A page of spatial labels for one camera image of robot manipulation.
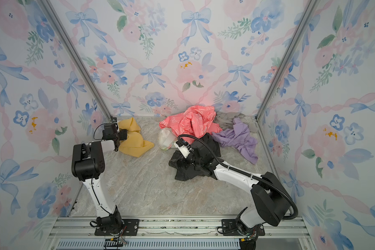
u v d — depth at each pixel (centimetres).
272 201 43
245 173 50
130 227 74
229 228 73
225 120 117
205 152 64
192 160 70
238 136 98
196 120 94
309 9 69
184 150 72
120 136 95
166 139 100
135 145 98
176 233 73
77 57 86
